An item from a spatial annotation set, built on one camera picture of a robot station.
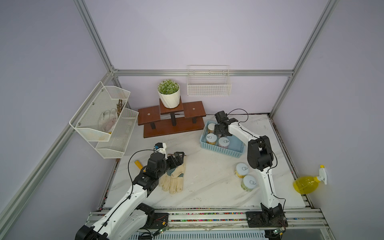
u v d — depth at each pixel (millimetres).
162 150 728
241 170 860
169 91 847
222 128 785
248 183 811
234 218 749
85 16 699
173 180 860
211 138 1006
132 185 540
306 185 851
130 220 564
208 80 979
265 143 610
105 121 769
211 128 1037
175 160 712
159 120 974
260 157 604
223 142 981
